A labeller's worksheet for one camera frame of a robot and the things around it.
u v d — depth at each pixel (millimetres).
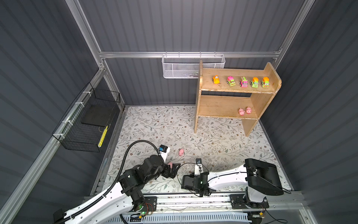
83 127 721
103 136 692
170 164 628
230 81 705
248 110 866
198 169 737
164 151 631
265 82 693
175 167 643
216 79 716
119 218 702
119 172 518
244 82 693
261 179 439
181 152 912
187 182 632
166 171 630
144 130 1051
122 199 491
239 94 1191
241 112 851
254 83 693
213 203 753
